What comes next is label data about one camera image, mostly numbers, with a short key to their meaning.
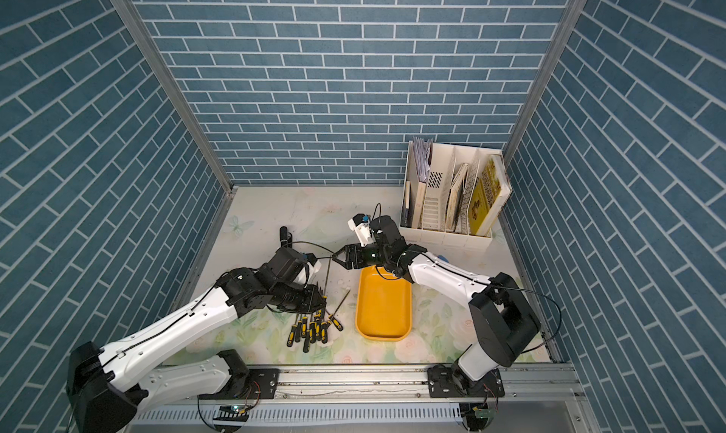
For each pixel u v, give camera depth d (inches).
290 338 31.7
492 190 35.6
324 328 31.9
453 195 36.9
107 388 14.8
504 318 17.5
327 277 30.3
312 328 32.4
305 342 31.5
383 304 33.3
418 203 34.1
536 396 29.0
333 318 33.3
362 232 29.9
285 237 39.1
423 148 35.9
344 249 28.9
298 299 25.2
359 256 28.7
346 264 28.8
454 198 37.1
